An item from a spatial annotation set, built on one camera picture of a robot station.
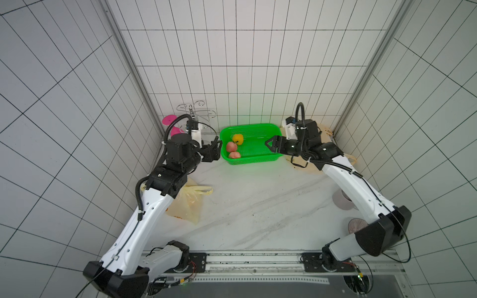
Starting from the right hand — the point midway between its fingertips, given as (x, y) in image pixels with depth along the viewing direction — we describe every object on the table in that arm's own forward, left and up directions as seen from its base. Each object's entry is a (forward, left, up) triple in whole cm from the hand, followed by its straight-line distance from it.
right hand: (274, 139), depth 78 cm
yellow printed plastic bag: (-23, +36, -17) cm, 46 cm away
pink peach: (+15, +21, -23) cm, 35 cm away
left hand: (-9, +25, +5) cm, 27 cm away
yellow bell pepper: (+21, +18, -23) cm, 36 cm away
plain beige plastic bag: (-16, -10, +5) cm, 19 cm away
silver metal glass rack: (+15, +40, +3) cm, 43 cm away
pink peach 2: (+8, +19, -22) cm, 30 cm away
